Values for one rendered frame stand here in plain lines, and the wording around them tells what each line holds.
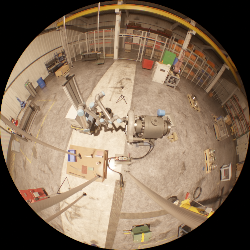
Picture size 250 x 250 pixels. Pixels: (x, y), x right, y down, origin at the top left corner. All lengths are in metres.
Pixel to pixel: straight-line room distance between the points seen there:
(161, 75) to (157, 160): 4.40
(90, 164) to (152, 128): 1.66
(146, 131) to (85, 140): 1.86
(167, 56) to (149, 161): 7.90
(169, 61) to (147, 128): 7.35
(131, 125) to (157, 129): 0.66
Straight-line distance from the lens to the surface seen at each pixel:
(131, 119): 1.63
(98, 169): 1.95
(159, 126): 1.91
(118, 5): 8.70
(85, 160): 2.04
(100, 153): 1.94
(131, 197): 2.62
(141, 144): 2.24
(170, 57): 8.33
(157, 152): 2.66
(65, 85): 1.49
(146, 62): 6.45
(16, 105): 8.29
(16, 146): 6.26
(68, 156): 2.18
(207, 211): 3.28
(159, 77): 5.16
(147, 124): 1.78
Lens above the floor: 2.35
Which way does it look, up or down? 63 degrees down
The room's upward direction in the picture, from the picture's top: 10 degrees clockwise
